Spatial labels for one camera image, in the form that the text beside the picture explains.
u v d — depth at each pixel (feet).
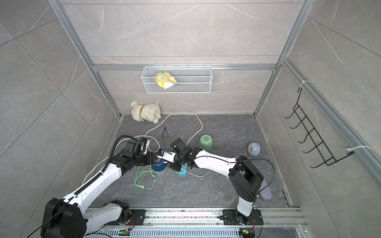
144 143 2.37
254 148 2.98
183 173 2.80
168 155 2.35
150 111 3.58
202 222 2.39
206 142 3.02
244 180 1.47
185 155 2.10
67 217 1.25
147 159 2.40
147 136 3.46
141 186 2.74
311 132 2.23
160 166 2.69
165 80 2.80
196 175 2.73
